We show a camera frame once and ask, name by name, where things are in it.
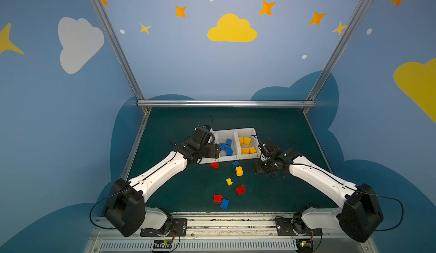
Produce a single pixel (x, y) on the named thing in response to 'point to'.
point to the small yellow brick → (229, 182)
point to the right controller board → (304, 245)
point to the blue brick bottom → (225, 203)
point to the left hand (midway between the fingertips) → (213, 146)
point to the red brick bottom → (218, 198)
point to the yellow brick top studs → (241, 140)
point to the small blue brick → (235, 164)
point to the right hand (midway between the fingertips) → (257, 167)
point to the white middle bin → (221, 137)
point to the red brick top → (215, 165)
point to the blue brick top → (222, 145)
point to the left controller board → (163, 244)
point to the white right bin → (249, 133)
